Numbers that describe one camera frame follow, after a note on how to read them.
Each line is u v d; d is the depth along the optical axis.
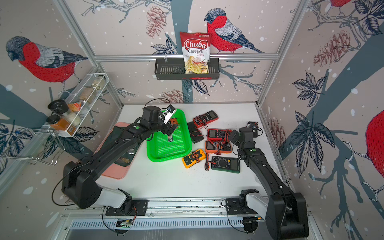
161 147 0.96
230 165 0.86
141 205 0.75
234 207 0.73
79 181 0.40
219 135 0.95
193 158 0.87
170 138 1.00
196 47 0.81
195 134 0.98
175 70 1.07
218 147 0.90
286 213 0.38
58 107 0.62
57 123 0.60
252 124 0.77
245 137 0.64
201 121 1.05
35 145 0.58
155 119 0.62
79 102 0.71
